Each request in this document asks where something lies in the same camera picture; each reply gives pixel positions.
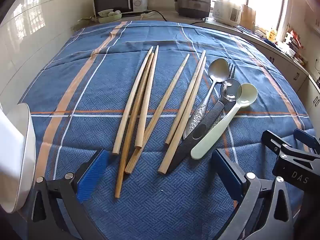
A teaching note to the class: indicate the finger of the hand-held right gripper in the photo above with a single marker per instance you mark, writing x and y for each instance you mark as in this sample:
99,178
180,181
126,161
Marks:
273,140
307,140

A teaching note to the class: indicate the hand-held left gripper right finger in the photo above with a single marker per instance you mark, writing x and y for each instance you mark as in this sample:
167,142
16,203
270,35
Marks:
228,175

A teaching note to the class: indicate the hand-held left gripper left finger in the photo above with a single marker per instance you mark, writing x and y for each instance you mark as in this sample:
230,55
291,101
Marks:
93,177

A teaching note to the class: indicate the pale green plastic spoon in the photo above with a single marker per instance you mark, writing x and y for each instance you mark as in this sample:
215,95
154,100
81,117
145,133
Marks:
246,93

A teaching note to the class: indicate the dark wooden chopstick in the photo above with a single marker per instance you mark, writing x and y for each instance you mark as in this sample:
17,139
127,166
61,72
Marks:
160,110
132,127

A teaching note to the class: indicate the light wooden chopstick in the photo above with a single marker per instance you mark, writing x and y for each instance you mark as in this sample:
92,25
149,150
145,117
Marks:
132,100
183,115
147,97
185,97

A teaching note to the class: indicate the white utensil holder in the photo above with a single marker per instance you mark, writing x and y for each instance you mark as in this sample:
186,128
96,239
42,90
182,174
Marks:
15,155

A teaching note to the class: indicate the metal fork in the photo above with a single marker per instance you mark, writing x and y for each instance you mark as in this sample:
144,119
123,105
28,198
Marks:
232,69

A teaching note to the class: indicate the blue plaid tablecloth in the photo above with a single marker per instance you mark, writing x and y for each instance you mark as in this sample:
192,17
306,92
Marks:
82,92

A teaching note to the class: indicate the yellow bottle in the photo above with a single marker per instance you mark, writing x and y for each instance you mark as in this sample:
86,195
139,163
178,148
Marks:
273,34

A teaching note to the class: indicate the wooden cutting board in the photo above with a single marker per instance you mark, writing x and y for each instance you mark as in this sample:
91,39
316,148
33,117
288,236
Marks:
248,17

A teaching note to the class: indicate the white rice cooker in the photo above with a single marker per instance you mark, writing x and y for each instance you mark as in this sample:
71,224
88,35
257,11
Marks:
226,12

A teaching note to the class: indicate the dark rice cooker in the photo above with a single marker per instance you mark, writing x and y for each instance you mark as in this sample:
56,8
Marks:
192,5

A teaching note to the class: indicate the green dish with eggs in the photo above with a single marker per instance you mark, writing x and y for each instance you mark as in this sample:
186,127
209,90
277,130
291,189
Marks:
110,16

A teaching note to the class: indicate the white power strip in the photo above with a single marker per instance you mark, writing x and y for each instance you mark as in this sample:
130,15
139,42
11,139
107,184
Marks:
147,14

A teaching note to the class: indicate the white microwave oven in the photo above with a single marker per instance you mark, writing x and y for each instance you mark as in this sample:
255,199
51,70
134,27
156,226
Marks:
117,1

